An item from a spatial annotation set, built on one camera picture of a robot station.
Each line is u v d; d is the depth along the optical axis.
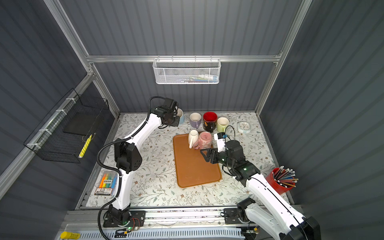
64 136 0.72
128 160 0.57
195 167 0.95
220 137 0.68
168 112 0.73
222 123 1.05
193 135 0.94
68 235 0.63
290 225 0.40
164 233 0.71
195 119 1.11
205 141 0.91
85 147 0.68
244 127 1.08
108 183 0.84
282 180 0.74
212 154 0.66
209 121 1.02
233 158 0.57
